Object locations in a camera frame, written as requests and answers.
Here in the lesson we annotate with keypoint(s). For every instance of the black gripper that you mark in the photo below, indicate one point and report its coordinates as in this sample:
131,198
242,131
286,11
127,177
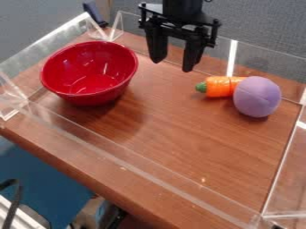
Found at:
178,19

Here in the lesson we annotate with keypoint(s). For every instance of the purple ball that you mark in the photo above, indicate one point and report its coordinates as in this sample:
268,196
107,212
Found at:
257,97

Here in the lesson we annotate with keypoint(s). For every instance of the red plastic bowl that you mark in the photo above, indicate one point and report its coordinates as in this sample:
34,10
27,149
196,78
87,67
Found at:
90,73

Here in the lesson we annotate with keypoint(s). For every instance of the orange toy carrot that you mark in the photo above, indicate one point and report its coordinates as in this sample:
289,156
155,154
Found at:
218,86

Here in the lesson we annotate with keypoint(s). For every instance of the dark blue clamp handle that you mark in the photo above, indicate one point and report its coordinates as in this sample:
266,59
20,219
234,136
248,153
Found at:
91,9

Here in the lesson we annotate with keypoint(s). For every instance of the clear acrylic tray wall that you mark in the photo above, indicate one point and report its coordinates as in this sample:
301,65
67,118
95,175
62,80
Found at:
177,158

